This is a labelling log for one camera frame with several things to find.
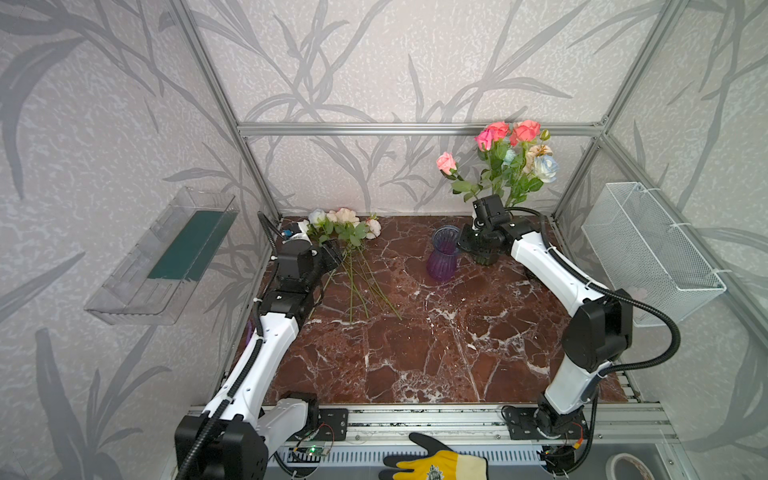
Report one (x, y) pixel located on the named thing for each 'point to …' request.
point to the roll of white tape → (612, 461)
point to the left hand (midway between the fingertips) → (335, 234)
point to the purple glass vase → (442, 262)
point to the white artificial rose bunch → (343, 224)
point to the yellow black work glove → (440, 463)
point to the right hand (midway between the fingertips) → (455, 233)
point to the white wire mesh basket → (642, 248)
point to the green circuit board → (316, 451)
